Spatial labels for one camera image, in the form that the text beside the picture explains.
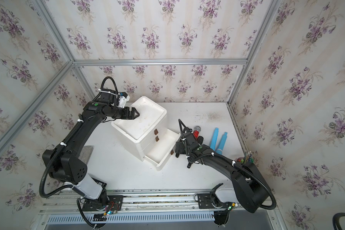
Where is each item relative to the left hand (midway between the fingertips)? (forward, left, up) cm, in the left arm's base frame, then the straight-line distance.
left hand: (132, 114), depth 82 cm
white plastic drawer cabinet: (0, -12, +1) cm, 12 cm away
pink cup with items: (-22, -65, -10) cm, 69 cm away
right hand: (-12, -32, -17) cm, 38 cm away
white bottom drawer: (-24, -16, -16) cm, 33 cm away
